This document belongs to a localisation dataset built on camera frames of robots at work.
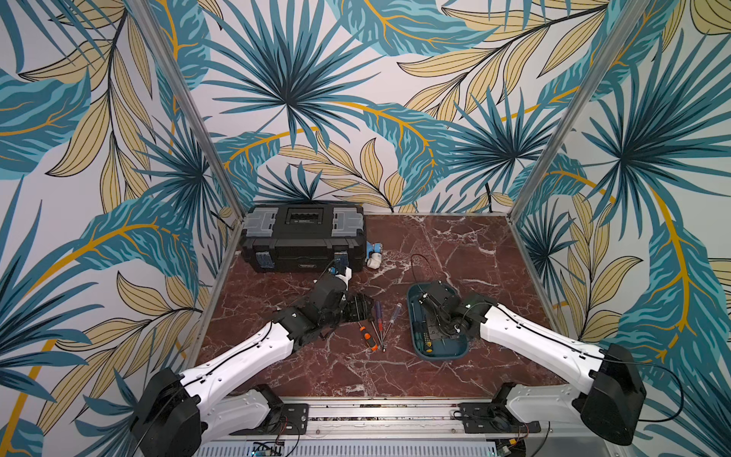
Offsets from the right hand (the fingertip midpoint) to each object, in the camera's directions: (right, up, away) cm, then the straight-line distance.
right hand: (435, 326), depth 81 cm
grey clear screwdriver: (-9, +2, +12) cm, 15 cm away
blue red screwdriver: (-16, -1, +9) cm, 18 cm away
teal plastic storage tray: (-1, -6, +3) cm, 7 cm away
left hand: (-20, +6, -3) cm, 21 cm away
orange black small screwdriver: (-18, -6, +5) cm, 20 cm away
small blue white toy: (-17, +19, +22) cm, 34 cm away
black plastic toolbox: (-40, +25, +8) cm, 48 cm away
